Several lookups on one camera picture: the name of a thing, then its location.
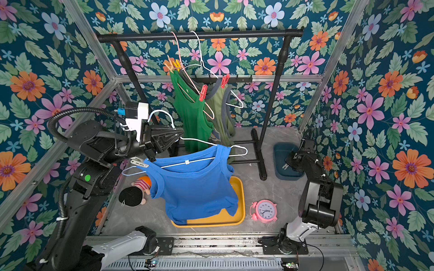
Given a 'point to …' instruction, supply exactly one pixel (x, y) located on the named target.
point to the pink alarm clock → (264, 210)
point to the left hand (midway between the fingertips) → (179, 135)
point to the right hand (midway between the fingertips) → (294, 159)
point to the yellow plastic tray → (221, 219)
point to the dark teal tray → (281, 151)
